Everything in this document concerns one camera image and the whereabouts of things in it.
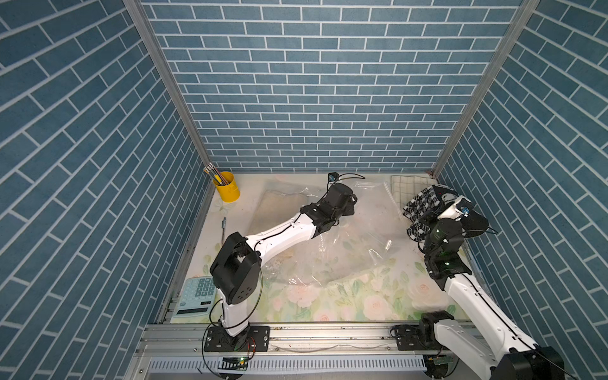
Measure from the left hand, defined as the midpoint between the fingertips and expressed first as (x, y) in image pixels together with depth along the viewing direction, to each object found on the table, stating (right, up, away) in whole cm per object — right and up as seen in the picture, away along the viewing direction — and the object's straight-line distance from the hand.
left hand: (355, 200), depth 85 cm
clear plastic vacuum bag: (+8, -19, +11) cm, 24 cm away
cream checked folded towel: (+28, +5, +26) cm, 39 cm away
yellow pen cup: (-53, +3, +20) cm, 57 cm away
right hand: (+28, -1, -9) cm, 29 cm away
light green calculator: (-55, -34, -4) cm, 65 cm away
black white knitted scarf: (+25, -2, -1) cm, 25 cm away
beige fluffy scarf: (-32, -4, +18) cm, 37 cm away
